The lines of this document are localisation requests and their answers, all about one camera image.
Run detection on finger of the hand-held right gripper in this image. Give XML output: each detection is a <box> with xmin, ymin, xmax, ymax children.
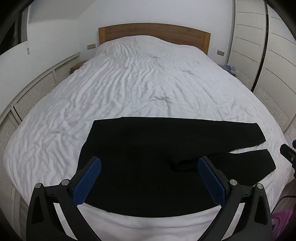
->
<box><xmin>280</xmin><ymin>139</ymin><xmax>296</xmax><ymax>171</ymax></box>

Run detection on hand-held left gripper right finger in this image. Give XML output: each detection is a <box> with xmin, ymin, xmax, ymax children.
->
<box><xmin>198</xmin><ymin>157</ymin><xmax>271</xmax><ymax>241</ymax></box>

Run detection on white wardrobe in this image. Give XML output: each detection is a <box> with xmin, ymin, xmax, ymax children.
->
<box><xmin>228</xmin><ymin>0</ymin><xmax>296</xmax><ymax>139</ymax></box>

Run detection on white duvet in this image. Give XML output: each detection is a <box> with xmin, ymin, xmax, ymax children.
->
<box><xmin>3</xmin><ymin>35</ymin><xmax>293</xmax><ymax>241</ymax></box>

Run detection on dark window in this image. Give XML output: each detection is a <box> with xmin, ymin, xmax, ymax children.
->
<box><xmin>0</xmin><ymin>6</ymin><xmax>30</xmax><ymax>56</ymax></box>

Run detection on wooden nightstand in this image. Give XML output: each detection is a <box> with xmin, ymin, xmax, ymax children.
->
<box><xmin>70</xmin><ymin>61</ymin><xmax>88</xmax><ymax>73</ymax></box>

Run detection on white slatted radiator cover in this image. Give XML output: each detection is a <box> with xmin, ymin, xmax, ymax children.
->
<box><xmin>0</xmin><ymin>52</ymin><xmax>81</xmax><ymax>209</ymax></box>

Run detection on black cable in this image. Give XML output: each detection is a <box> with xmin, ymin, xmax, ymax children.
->
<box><xmin>272</xmin><ymin>196</ymin><xmax>296</xmax><ymax>215</ymax></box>

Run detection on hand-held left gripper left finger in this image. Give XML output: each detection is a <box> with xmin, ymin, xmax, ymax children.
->
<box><xmin>26</xmin><ymin>157</ymin><xmax>102</xmax><ymax>241</ymax></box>

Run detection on wooden headboard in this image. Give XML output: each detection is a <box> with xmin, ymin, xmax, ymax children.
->
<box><xmin>98</xmin><ymin>23</ymin><xmax>211</xmax><ymax>56</ymax></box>

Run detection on pink cloth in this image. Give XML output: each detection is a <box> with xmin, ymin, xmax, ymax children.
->
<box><xmin>271</xmin><ymin>209</ymin><xmax>294</xmax><ymax>241</ymax></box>

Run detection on black pants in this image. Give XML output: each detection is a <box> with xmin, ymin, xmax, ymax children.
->
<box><xmin>77</xmin><ymin>117</ymin><xmax>276</xmax><ymax>218</ymax></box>

